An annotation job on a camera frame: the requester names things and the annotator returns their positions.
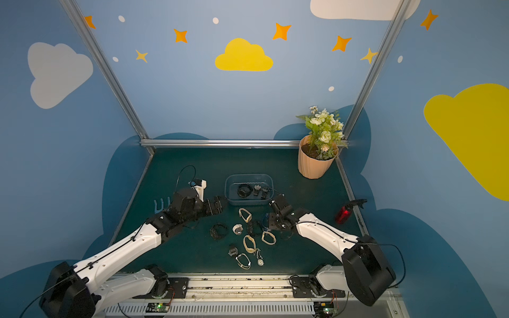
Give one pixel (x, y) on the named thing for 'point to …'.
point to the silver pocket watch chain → (260, 261)
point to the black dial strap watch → (264, 193)
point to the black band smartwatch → (218, 231)
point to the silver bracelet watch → (243, 262)
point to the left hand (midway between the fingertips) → (224, 201)
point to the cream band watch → (274, 237)
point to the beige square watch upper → (249, 216)
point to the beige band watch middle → (248, 249)
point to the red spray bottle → (343, 214)
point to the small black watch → (233, 251)
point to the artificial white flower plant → (326, 132)
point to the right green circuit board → (325, 308)
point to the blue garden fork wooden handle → (157, 211)
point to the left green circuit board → (158, 307)
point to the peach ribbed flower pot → (313, 168)
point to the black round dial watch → (256, 188)
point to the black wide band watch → (244, 190)
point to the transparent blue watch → (265, 225)
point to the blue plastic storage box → (232, 181)
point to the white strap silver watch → (237, 229)
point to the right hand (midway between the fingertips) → (276, 219)
